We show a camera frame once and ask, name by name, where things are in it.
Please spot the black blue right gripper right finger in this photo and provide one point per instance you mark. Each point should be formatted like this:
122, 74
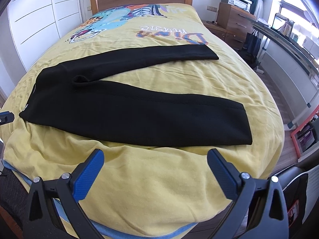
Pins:
261, 201

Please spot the long white desk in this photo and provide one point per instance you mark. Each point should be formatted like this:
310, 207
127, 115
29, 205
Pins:
294, 73

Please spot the red frame rack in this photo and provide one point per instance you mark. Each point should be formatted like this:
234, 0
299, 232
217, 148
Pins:
305, 137

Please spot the white wardrobe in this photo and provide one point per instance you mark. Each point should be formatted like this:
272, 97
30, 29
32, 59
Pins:
36, 25

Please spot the black chair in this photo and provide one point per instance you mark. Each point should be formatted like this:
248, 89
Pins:
299, 180

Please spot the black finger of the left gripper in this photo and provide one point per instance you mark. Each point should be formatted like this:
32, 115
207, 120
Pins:
6, 117

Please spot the yellow cartoon print duvet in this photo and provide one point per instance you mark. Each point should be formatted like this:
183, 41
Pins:
155, 90

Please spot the black pants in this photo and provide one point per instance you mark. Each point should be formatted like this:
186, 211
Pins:
78, 97

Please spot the wooden bedside table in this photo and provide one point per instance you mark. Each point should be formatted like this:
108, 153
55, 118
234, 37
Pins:
233, 39

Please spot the wooden chest of drawers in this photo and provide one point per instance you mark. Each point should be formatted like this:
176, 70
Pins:
234, 19

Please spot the dark bag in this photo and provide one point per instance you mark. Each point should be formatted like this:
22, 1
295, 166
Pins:
252, 43

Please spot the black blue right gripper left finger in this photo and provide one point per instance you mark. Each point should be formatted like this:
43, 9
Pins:
42, 219

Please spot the white printer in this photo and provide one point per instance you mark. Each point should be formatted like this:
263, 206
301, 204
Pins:
242, 4

